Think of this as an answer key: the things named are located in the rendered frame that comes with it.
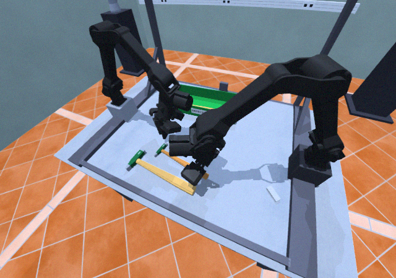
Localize green bin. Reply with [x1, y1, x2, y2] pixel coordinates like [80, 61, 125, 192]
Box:
[178, 84, 236, 116]

